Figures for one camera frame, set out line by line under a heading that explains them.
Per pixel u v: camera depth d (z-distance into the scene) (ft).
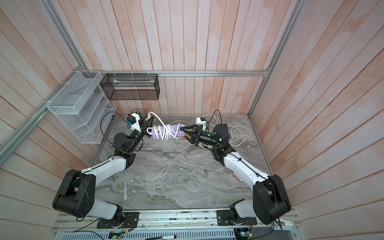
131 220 2.40
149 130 2.26
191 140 2.24
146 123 2.34
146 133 2.24
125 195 2.67
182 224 2.39
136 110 3.31
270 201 1.36
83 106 2.39
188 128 2.25
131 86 3.43
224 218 2.39
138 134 2.25
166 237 2.24
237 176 2.87
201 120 2.38
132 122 2.09
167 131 2.16
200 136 2.11
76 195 1.41
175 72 3.25
